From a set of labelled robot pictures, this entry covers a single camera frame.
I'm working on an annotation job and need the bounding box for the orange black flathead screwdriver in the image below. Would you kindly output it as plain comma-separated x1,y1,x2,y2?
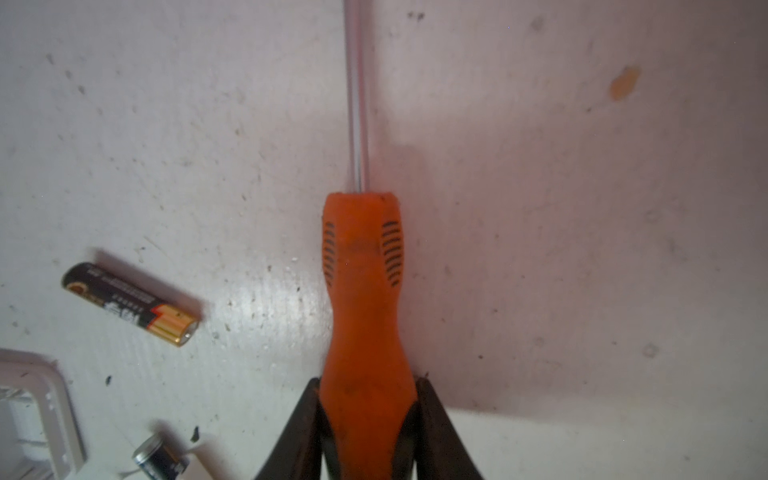
319,1,417,479

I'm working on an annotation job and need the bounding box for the white battery cover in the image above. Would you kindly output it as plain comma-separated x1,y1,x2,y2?
137,453,213,480

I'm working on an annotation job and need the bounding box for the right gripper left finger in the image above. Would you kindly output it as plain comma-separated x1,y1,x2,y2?
255,378,322,480

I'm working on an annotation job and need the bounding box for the white air conditioner remote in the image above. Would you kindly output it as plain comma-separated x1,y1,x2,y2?
1,349,85,479

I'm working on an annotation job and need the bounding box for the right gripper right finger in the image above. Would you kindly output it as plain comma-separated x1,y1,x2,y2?
415,377,483,480

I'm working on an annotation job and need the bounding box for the black gold AAA battery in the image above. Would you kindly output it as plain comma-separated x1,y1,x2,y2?
61,262,200,347

